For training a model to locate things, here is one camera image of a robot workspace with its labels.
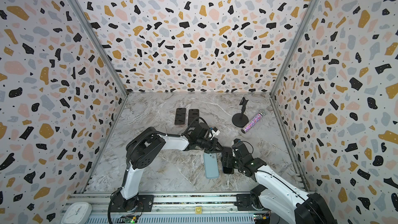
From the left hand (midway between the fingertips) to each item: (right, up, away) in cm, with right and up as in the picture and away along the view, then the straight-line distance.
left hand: (225, 149), depth 84 cm
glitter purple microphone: (+21, +15, +18) cm, 32 cm away
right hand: (-1, -4, 0) cm, 4 cm away
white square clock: (-67, -23, -17) cm, 73 cm away
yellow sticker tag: (-14, -25, -13) cm, 31 cm away
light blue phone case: (-8, -10, +2) cm, 13 cm away
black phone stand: (+13, +14, +20) cm, 28 cm away
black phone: (0, -3, -9) cm, 10 cm away
